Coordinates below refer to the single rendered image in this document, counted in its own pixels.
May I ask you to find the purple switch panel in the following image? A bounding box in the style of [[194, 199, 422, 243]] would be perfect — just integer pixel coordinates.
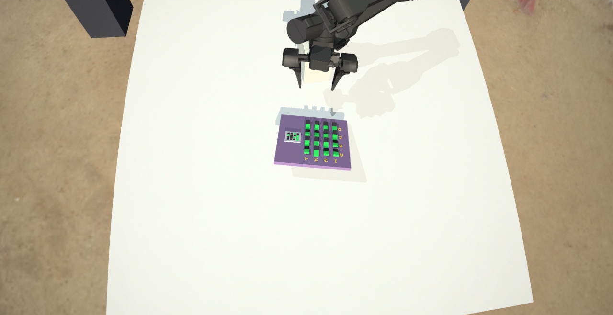
[[274, 114, 352, 171]]

